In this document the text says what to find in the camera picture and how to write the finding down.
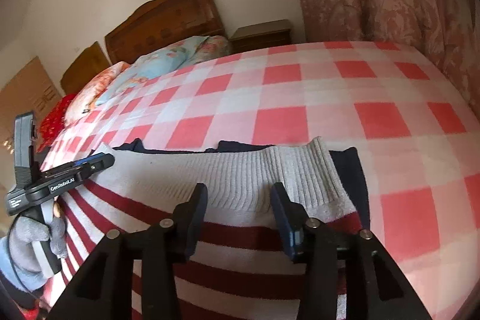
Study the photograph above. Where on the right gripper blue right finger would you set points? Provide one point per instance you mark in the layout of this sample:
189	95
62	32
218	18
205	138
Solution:
375	285

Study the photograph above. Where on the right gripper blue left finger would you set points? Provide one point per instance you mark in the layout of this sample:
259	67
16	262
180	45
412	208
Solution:
102	287

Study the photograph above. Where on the dark wooden nightstand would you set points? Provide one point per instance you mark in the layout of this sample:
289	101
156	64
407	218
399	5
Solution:
261	35

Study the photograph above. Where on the light wooden louvered door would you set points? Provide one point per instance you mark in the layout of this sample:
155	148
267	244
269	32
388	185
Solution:
30	89

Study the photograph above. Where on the red white striped sweater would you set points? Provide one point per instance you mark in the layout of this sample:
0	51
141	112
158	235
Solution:
239	269

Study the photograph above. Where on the large wooden headboard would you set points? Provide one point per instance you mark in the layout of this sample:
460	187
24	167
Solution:
160	23

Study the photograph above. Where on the small wooden headboard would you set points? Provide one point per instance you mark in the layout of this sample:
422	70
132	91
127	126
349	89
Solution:
85	67

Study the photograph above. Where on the grey gloved left hand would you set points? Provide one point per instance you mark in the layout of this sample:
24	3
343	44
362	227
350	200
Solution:
21	269

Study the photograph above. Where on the pink floral pillow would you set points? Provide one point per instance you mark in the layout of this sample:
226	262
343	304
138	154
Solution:
214	47

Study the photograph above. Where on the pink checkered bed blanket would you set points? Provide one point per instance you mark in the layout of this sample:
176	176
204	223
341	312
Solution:
417	139

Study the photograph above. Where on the red patterned bedsheet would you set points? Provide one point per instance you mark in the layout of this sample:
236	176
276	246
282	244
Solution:
53	123

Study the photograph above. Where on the orange floral pillow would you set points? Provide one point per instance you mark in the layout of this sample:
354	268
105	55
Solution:
84	101

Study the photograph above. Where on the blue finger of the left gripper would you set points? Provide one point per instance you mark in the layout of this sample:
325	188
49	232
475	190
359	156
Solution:
93	164
25	166

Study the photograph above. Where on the light blue floral pillow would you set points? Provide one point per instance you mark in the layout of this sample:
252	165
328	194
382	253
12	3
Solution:
153	65

